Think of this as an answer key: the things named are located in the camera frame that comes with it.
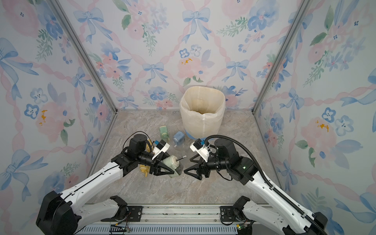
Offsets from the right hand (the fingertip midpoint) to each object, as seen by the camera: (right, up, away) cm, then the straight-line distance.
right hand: (189, 165), depth 64 cm
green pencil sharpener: (-17, +12, +33) cm, 39 cm away
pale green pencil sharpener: (-7, +2, -3) cm, 8 cm away
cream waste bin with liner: (+9, +29, +41) cm, 51 cm away
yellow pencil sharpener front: (-25, -7, +18) cm, 32 cm away
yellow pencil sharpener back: (-16, +9, -2) cm, 19 cm away
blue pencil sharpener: (-7, +9, +31) cm, 33 cm away
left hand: (-7, -2, +1) cm, 7 cm away
